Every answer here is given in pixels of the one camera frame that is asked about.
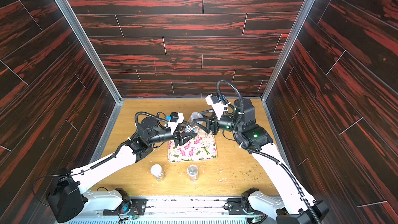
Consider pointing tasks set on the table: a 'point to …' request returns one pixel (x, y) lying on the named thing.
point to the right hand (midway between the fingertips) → (200, 115)
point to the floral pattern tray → (200, 148)
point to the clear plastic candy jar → (192, 126)
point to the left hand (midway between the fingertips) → (194, 130)
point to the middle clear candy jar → (192, 172)
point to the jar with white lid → (156, 170)
